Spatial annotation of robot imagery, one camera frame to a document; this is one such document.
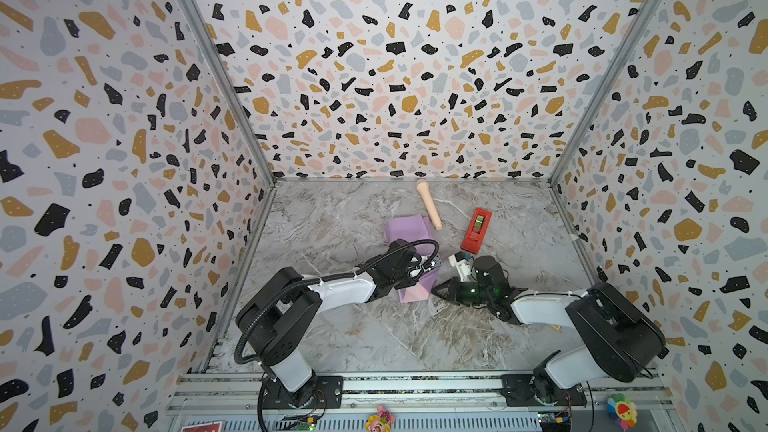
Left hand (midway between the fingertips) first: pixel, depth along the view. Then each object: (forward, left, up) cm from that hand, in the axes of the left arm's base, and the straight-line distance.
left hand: (412, 254), depth 90 cm
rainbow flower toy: (-40, -48, -6) cm, 63 cm away
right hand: (-10, -5, -1) cm, 11 cm away
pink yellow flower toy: (-41, +9, -5) cm, 42 cm away
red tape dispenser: (+11, -22, -4) cm, 25 cm away
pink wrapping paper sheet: (+10, -2, -1) cm, 10 cm away
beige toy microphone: (+21, -9, -7) cm, 24 cm away
